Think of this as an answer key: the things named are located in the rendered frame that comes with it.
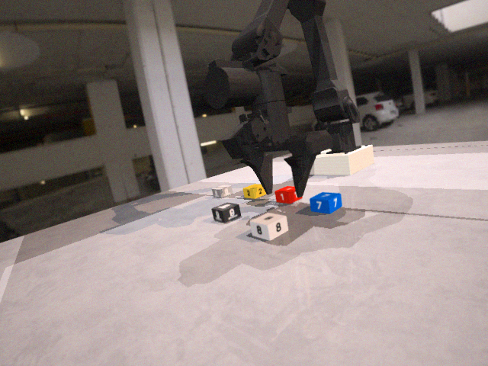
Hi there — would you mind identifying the yellow block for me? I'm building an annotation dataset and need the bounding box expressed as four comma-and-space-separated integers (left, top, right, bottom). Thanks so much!
243, 184, 266, 199

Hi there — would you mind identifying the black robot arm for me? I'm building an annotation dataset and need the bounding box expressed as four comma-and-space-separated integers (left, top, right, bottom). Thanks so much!
204, 0, 362, 157

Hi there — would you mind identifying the blue block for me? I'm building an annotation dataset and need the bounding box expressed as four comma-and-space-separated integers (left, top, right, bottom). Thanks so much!
310, 192, 342, 214

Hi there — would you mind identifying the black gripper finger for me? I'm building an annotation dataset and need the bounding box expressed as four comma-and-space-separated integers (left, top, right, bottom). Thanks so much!
284, 152, 321, 198
240, 154, 273, 194

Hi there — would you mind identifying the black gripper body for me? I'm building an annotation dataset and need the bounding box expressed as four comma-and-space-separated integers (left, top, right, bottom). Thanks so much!
232, 101, 333, 160

